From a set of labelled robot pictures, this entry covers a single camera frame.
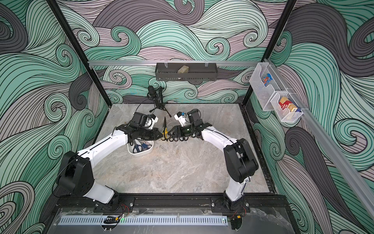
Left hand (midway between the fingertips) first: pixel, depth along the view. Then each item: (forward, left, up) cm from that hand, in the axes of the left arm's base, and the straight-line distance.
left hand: (162, 133), depth 84 cm
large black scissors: (+6, -13, -15) cm, 20 cm away
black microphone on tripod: (+29, +6, +2) cm, 29 cm away
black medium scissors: (+6, -9, -15) cm, 19 cm away
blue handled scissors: (-1, +16, -15) cm, 22 cm away
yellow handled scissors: (0, -2, +1) cm, 2 cm away
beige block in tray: (+36, -12, +21) cm, 43 cm away
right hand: (+1, -6, -1) cm, 6 cm away
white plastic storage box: (-2, +22, -15) cm, 27 cm away
